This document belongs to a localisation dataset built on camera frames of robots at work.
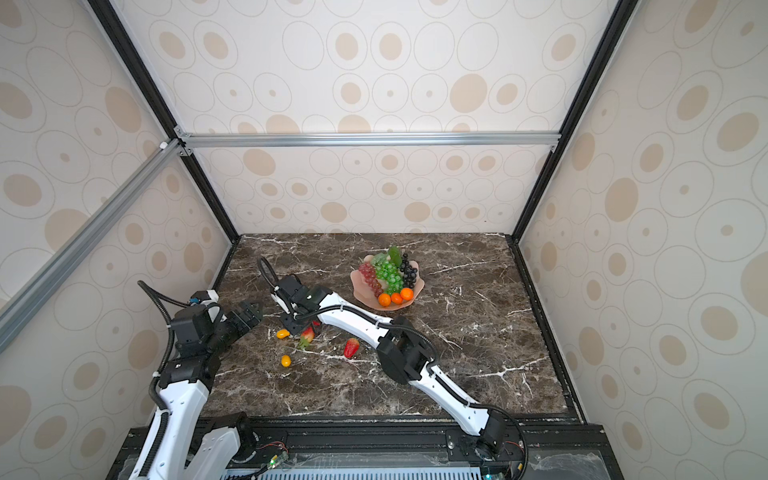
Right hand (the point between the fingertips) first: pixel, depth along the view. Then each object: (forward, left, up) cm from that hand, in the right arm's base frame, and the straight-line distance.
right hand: (292, 320), depth 91 cm
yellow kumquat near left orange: (-11, +1, -4) cm, 12 cm away
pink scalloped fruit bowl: (+10, -22, -4) cm, 25 cm away
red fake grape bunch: (+18, -22, +3) cm, 29 cm away
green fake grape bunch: (+19, -30, 0) cm, 35 cm away
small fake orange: (+9, -28, -2) cm, 29 cm away
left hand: (-3, +5, +14) cm, 15 cm away
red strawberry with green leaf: (-4, -4, -3) cm, 7 cm away
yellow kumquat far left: (-2, +4, -4) cm, 6 cm away
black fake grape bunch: (+17, -36, +1) cm, 40 cm away
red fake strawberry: (-7, -18, -4) cm, 20 cm away
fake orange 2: (+10, -35, 0) cm, 36 cm away
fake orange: (+9, -32, -2) cm, 33 cm away
